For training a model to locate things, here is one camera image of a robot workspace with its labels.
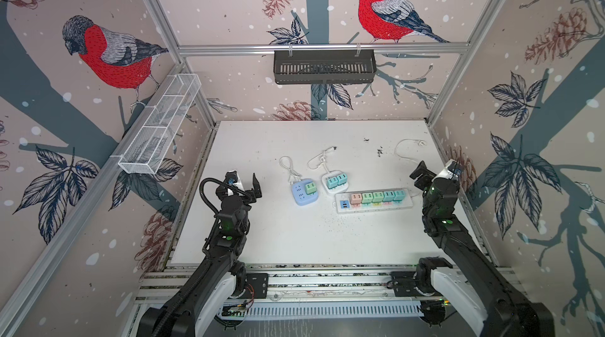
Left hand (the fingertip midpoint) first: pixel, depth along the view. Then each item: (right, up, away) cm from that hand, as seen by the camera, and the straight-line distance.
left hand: (239, 177), depth 80 cm
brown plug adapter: (+42, -9, +6) cm, 43 cm away
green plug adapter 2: (+34, -4, +11) cm, 36 cm away
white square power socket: (+31, -4, +15) cm, 34 cm away
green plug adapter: (+25, -6, +10) cm, 28 cm away
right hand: (+67, +2, 0) cm, 67 cm away
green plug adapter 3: (+50, -9, +6) cm, 51 cm away
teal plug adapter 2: (+59, -8, +8) cm, 60 cm away
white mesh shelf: (-26, +8, -10) cm, 29 cm away
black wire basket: (+31, +46, +23) cm, 60 cm away
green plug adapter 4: (+46, -9, +6) cm, 47 cm away
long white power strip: (+38, -13, +10) cm, 42 cm away
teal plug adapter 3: (+55, -8, +7) cm, 56 cm away
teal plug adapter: (+38, -3, +12) cm, 40 cm away
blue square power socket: (+21, -9, +13) cm, 26 cm away
